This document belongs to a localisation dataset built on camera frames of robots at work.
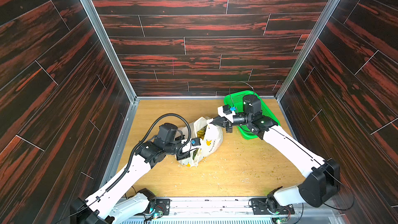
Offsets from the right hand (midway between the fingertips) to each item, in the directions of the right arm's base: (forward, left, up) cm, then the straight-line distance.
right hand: (210, 117), depth 71 cm
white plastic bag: (-6, 0, -15) cm, 16 cm away
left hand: (-9, +7, -10) cm, 15 cm away
